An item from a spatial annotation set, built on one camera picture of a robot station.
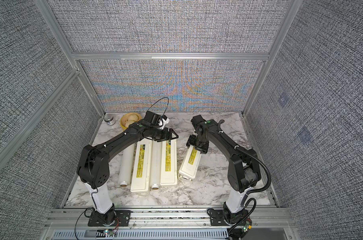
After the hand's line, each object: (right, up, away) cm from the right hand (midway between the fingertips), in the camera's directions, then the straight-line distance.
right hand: (192, 145), depth 86 cm
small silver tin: (-59, +16, +24) cm, 65 cm away
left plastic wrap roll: (-38, -11, 0) cm, 40 cm away
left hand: (-9, +5, -1) cm, 11 cm away
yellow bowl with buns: (-45, +17, +25) cm, 54 cm away
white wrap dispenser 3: (-28, -12, -4) cm, 31 cm away
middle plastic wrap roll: (-21, -8, +2) cm, 23 cm away
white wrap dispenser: (-2, -10, -7) cm, 13 cm away
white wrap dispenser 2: (-13, -15, -5) cm, 21 cm away
